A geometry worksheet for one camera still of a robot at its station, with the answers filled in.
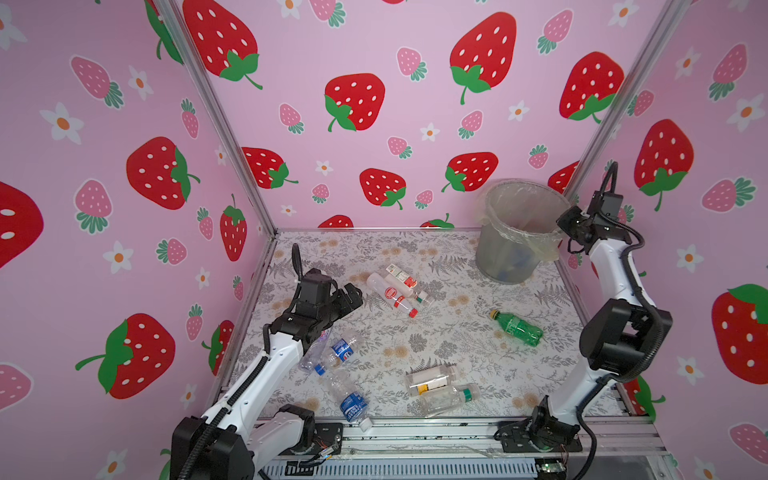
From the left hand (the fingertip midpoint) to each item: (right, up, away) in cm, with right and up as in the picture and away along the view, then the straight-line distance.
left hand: (352, 296), depth 82 cm
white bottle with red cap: (+6, +2, +17) cm, 19 cm away
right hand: (+62, +24, +5) cm, 67 cm away
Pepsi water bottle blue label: (-3, -16, +2) cm, 17 cm away
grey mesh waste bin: (+48, +10, +14) cm, 51 cm away
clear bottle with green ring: (+27, -28, -1) cm, 39 cm away
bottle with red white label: (+15, +2, +16) cm, 22 cm away
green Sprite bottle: (+48, -10, +6) cm, 50 cm away
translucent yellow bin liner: (+58, +27, +19) cm, 67 cm away
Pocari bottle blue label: (+1, -26, -7) cm, 27 cm away
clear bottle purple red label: (-13, -18, +8) cm, 24 cm away
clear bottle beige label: (+21, -23, +1) cm, 31 cm away
